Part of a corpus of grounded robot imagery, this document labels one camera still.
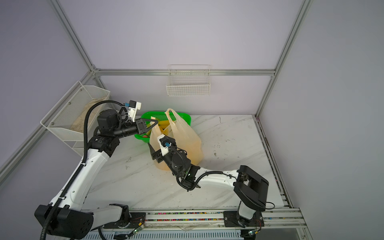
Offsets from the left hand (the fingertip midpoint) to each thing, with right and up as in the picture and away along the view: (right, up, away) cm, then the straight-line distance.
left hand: (157, 122), depth 67 cm
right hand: (-1, -7, +1) cm, 8 cm away
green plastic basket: (-18, -9, +37) cm, 42 cm away
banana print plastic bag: (+12, -9, +16) cm, 22 cm away
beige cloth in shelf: (-41, -1, +7) cm, 42 cm away
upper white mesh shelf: (-51, +2, +11) cm, 52 cm away
